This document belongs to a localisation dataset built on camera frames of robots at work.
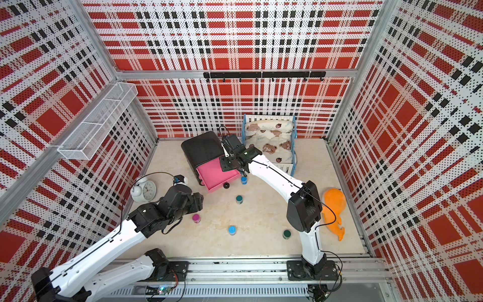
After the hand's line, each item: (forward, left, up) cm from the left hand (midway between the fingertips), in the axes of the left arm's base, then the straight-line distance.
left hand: (200, 198), depth 77 cm
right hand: (+16, -11, +4) cm, 20 cm away
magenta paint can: (-4, +4, -12) cm, 14 cm away
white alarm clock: (+8, +31, -8) cm, 33 cm away
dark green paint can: (-11, -37, -13) cm, 41 cm away
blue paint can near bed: (+18, -17, -14) cm, 28 cm away
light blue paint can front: (-9, -13, -13) cm, 20 cm away
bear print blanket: (+43, -34, -8) cm, 56 cm away
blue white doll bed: (+48, -19, +3) cm, 52 cm away
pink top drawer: (+14, -2, -4) cm, 15 cm away
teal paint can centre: (+6, -15, -13) cm, 21 cm away
